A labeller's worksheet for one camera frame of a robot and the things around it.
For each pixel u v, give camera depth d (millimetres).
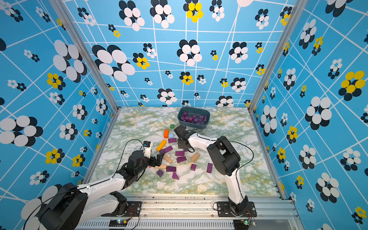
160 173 845
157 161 785
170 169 879
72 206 415
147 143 746
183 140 722
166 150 958
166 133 1027
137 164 662
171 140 997
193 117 1111
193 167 866
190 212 729
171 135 1019
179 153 935
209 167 869
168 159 900
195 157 909
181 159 915
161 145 981
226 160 525
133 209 731
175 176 830
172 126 1083
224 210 722
